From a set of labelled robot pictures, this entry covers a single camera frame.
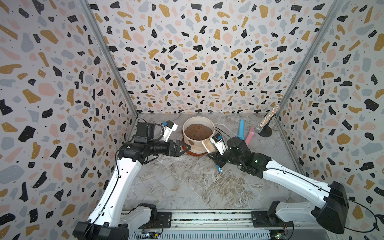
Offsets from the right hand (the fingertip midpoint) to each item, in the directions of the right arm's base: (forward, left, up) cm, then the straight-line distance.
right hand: (210, 152), depth 74 cm
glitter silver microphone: (+23, -31, -9) cm, 39 cm away
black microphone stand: (+32, -42, -21) cm, 57 cm away
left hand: (-2, +12, +8) cm, 14 cm away
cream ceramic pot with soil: (+23, +9, -10) cm, 27 cm away
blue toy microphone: (+33, -24, -21) cm, 46 cm away
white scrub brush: (+1, -1, +5) cm, 5 cm away
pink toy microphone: (+27, -29, -20) cm, 44 cm away
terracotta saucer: (+11, +12, -18) cm, 24 cm away
